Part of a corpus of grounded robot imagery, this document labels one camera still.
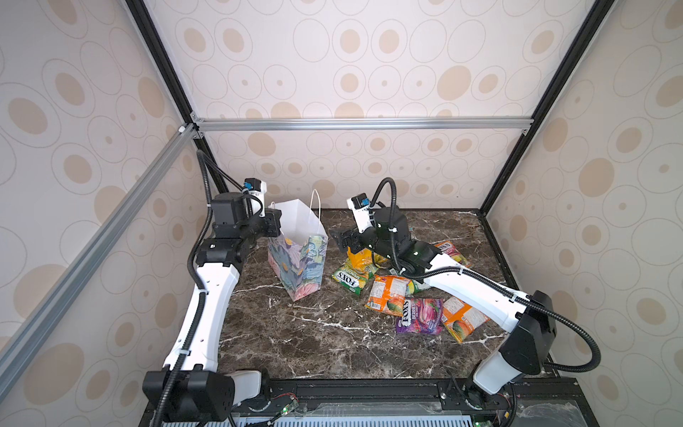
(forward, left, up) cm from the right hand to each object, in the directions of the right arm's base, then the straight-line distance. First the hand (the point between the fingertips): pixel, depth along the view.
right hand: (343, 223), depth 74 cm
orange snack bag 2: (-16, -37, -29) cm, 50 cm away
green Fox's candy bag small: (-1, -3, -28) cm, 28 cm away
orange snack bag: (-8, -15, -28) cm, 32 cm away
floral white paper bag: (-6, +13, -7) cm, 16 cm away
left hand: (+2, +15, +5) cm, 16 cm away
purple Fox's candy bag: (-15, -25, -28) cm, 40 cm away
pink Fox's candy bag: (+12, -40, -28) cm, 51 cm away
